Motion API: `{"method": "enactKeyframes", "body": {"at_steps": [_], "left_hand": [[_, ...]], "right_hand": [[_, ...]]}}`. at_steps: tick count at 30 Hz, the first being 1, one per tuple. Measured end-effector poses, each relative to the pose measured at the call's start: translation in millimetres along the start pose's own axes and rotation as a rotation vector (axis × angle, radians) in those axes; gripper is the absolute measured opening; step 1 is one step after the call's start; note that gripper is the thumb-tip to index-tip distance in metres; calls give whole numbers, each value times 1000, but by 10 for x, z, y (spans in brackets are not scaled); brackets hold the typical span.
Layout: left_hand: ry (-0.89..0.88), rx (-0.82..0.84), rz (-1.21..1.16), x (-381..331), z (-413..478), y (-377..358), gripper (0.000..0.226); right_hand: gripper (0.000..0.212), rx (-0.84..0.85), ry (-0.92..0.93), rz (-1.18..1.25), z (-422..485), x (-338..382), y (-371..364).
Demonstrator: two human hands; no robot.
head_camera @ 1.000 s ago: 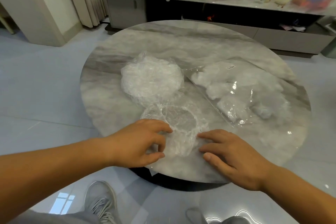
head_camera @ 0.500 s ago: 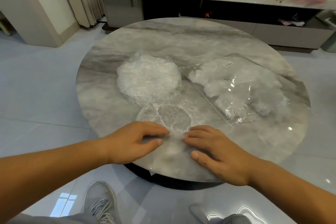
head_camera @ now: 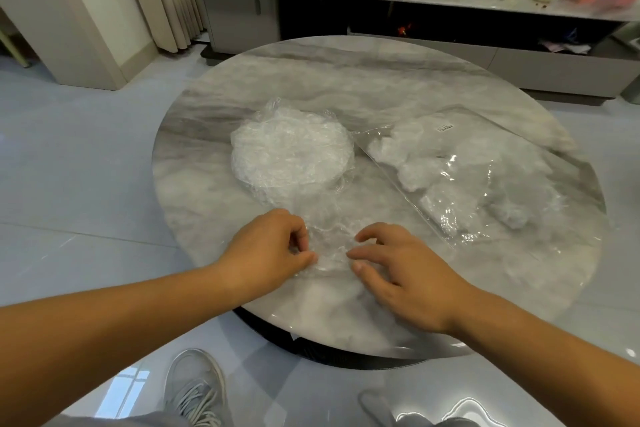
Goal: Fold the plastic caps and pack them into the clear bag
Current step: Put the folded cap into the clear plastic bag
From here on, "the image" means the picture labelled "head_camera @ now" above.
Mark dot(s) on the person's right hand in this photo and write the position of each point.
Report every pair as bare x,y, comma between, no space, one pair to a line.
420,287

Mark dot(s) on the person's left forearm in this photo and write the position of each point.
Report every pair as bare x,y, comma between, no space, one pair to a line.
100,342

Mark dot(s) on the light wooden chair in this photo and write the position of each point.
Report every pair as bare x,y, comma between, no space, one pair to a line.
12,46

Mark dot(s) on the single clear plastic cover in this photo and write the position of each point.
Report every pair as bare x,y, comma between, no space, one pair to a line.
335,237

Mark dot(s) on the long grey low cabinet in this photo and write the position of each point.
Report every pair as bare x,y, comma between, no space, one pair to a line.
240,19

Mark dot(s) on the black table base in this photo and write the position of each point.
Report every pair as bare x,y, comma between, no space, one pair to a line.
330,350

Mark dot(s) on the person's right forearm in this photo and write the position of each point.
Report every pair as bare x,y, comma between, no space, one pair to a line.
560,362

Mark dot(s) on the person's left hand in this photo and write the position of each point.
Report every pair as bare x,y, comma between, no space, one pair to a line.
262,257

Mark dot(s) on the grey sneaker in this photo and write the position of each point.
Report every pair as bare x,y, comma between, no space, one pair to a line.
445,422
195,384

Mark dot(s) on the pile of clear plastic caps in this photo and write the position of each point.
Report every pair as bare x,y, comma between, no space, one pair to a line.
292,151

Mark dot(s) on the clear plastic bag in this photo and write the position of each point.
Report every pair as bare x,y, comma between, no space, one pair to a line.
575,217

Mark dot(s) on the clear bag of caps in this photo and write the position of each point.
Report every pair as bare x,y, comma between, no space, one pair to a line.
470,177

